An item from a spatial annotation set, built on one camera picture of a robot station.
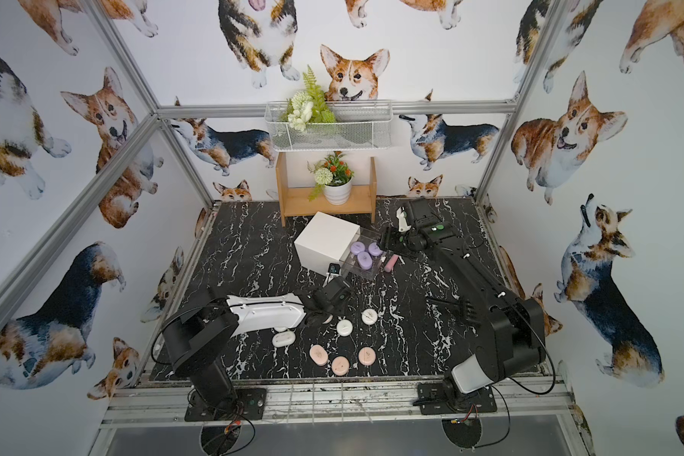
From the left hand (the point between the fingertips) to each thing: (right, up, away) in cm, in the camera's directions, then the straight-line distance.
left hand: (339, 290), depth 92 cm
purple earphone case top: (+6, +14, 0) cm, 15 cm away
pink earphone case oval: (-5, -15, -12) cm, 20 cm away
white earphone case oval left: (-16, -12, -8) cm, 22 cm away
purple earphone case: (+8, +10, -3) cm, 13 cm away
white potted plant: (-3, +38, +9) cm, 39 cm away
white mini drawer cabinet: (-5, +16, +1) cm, 17 cm away
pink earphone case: (+9, -16, -12) cm, 22 cm away
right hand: (+17, +18, -8) cm, 26 cm away
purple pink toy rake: (+18, +8, +8) cm, 21 cm away
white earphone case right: (+10, -7, -4) cm, 13 cm away
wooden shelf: (-20, +31, +22) cm, 43 cm away
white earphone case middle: (+2, -10, -6) cm, 12 cm away
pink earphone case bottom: (+1, -18, -14) cm, 23 cm away
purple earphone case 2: (+12, +13, 0) cm, 18 cm away
